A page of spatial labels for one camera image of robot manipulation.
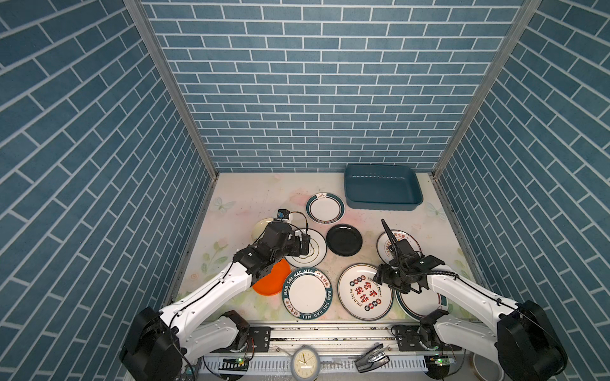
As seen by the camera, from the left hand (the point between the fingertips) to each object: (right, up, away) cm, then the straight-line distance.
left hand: (301, 237), depth 81 cm
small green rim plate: (+9, +9, +27) cm, 30 cm away
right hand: (+27, -16, +4) cm, 32 cm away
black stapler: (+22, -34, -12) cm, 42 cm away
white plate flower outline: (+6, -8, +13) cm, 16 cm away
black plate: (+17, -4, +15) cm, 23 cm away
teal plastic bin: (+38, +19, +32) cm, 53 cm away
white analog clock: (+2, -33, -14) cm, 36 cm away
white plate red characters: (+21, -21, +1) cm, 30 cm away
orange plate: (-11, -17, +3) cm, 20 cm away
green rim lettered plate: (+2, -20, +1) cm, 20 cm away
